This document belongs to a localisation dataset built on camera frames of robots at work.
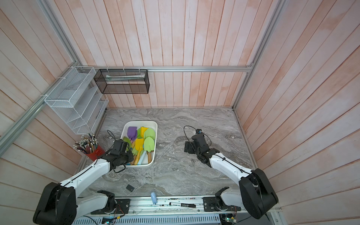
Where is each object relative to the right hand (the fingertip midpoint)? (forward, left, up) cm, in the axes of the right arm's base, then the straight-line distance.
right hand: (191, 143), depth 89 cm
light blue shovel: (-9, +32, -4) cm, 33 cm away
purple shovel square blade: (+11, +43, -5) cm, 45 cm away
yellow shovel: (+13, +35, -3) cm, 37 cm away
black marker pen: (-34, +3, -7) cm, 35 cm away
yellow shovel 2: (0, +36, -5) cm, 36 cm away
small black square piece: (-26, +36, -8) cm, 45 cm away
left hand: (-9, +39, -4) cm, 40 cm away
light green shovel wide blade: (-1, +28, -4) cm, 28 cm away
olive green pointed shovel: (+5, +45, -4) cm, 45 cm away
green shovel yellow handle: (+11, +30, -4) cm, 32 cm away
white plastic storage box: (+18, +30, -4) cm, 35 cm away
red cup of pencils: (-9, +58, +2) cm, 58 cm away
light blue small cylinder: (-31, +21, -5) cm, 37 cm away
